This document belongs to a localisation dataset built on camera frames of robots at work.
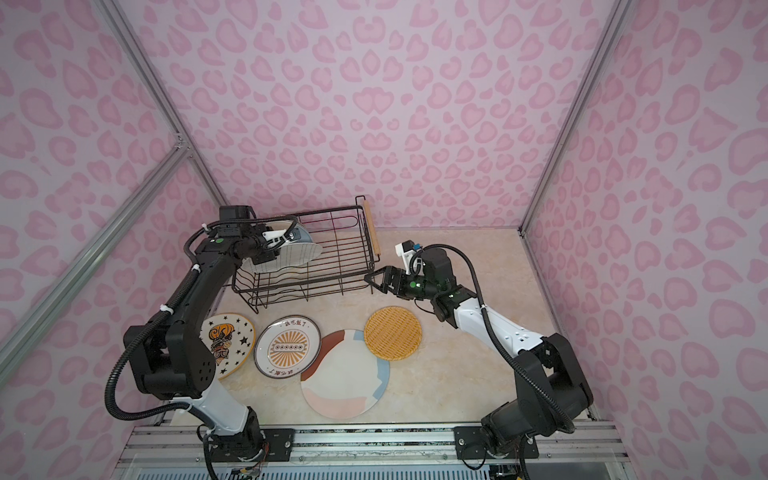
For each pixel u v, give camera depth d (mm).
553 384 426
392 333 924
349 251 1105
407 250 748
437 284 650
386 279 701
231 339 873
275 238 754
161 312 468
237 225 665
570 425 402
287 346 899
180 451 765
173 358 451
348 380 838
